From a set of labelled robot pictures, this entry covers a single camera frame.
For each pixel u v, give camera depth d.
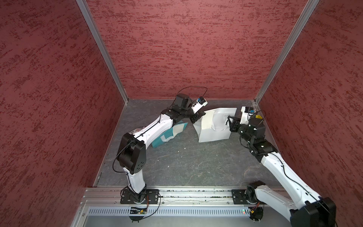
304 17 0.74
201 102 0.70
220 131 0.90
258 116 0.97
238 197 0.74
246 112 0.65
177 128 0.81
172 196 0.76
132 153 0.46
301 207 0.40
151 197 0.74
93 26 0.78
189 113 0.72
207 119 0.83
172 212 0.77
